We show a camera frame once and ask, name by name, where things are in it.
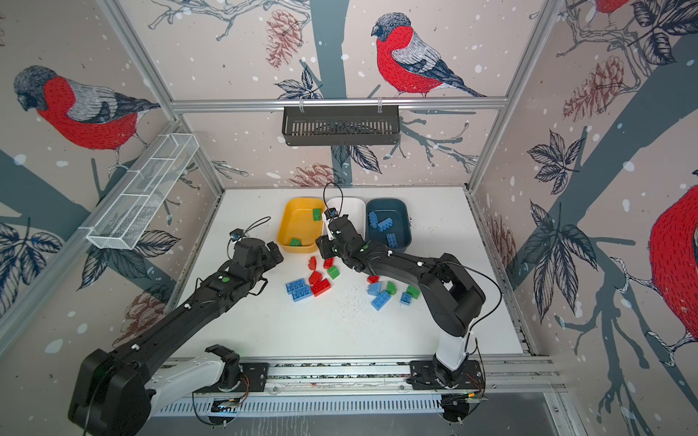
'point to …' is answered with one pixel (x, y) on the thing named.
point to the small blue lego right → (405, 299)
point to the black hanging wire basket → (312, 128)
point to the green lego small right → (391, 288)
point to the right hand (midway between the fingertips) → (320, 242)
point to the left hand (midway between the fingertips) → (266, 251)
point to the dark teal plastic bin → (384, 209)
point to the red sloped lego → (312, 263)
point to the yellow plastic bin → (297, 223)
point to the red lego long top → (329, 262)
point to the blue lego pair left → (299, 290)
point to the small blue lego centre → (374, 289)
